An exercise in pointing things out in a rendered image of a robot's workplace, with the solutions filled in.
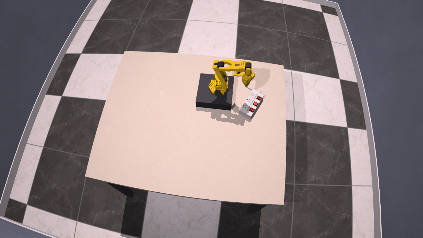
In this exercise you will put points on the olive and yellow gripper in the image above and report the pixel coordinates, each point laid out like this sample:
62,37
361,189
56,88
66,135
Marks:
245,78

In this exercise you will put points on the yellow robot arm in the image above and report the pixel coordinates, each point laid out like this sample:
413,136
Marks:
221,79

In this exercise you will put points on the white power strip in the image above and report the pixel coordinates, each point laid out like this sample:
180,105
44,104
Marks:
252,102

